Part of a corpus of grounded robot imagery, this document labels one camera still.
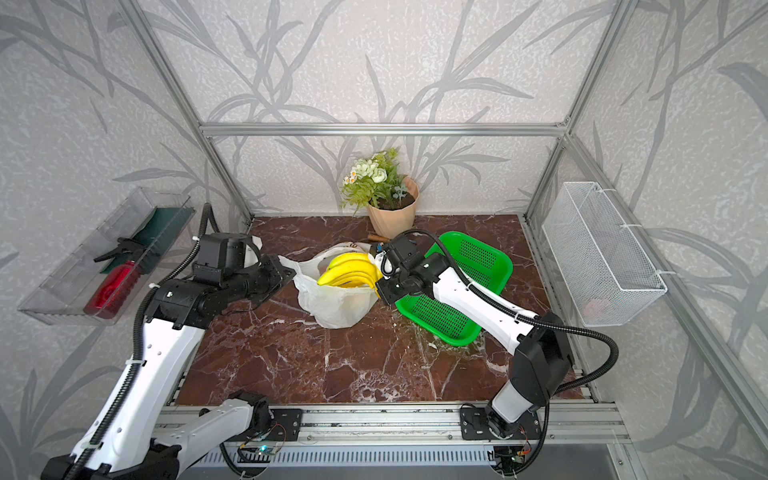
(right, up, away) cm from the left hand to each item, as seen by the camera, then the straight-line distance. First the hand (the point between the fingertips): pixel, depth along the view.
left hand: (300, 271), depth 68 cm
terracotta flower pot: (+19, +13, +37) cm, 44 cm away
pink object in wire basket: (+69, -9, +4) cm, 70 cm away
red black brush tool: (-34, -3, -10) cm, 35 cm away
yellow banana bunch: (+11, -1, +7) cm, 13 cm away
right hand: (+17, -6, +12) cm, 22 cm away
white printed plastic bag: (+5, -10, +9) cm, 15 cm away
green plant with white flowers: (+15, +26, +23) cm, 38 cm away
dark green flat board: (-33, +9, 0) cm, 34 cm away
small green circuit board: (-9, -43, +3) cm, 44 cm away
